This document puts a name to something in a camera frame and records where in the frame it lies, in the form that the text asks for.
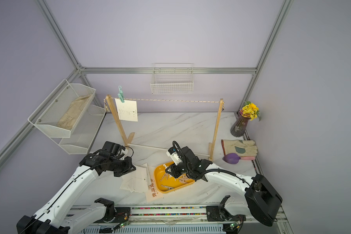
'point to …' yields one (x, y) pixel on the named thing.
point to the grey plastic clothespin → (168, 188)
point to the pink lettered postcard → (153, 194)
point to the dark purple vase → (239, 126)
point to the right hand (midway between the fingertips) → (169, 171)
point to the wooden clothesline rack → (182, 126)
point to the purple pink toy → (232, 158)
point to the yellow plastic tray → (165, 183)
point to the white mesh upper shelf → (59, 114)
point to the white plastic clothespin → (165, 166)
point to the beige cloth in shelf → (68, 120)
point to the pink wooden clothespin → (165, 174)
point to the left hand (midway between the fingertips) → (135, 170)
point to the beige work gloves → (244, 148)
